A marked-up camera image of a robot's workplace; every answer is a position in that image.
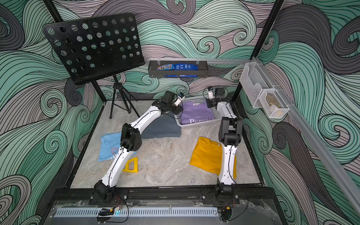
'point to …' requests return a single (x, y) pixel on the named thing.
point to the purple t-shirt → (195, 112)
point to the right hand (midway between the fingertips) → (214, 100)
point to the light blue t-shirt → (110, 145)
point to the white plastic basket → (178, 117)
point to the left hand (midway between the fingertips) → (181, 104)
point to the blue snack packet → (185, 66)
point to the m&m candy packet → (166, 67)
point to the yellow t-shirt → (207, 154)
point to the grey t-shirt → (165, 126)
